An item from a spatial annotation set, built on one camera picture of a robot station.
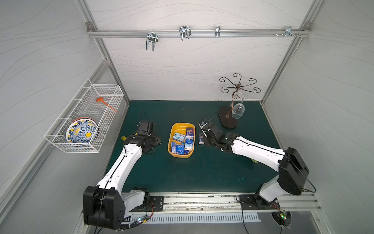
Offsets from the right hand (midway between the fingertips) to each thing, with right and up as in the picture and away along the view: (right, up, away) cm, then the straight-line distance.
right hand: (208, 133), depth 85 cm
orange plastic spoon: (-60, +20, -7) cm, 64 cm away
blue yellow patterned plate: (-58, +4, -23) cm, 63 cm away
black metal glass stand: (+16, +12, +25) cm, 32 cm away
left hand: (-30, -4, -3) cm, 31 cm away
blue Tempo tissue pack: (-17, -10, +3) cm, 20 cm away
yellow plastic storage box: (-18, +2, +17) cm, 25 cm away
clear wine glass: (+18, +14, +1) cm, 23 cm away
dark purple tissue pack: (-11, 0, +10) cm, 15 cm away
